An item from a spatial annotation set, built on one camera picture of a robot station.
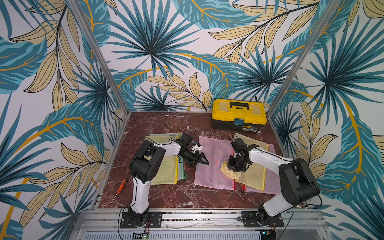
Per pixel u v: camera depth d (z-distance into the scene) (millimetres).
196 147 897
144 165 531
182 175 878
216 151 996
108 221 749
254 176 885
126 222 719
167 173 899
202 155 842
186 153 821
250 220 732
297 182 454
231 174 859
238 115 975
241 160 759
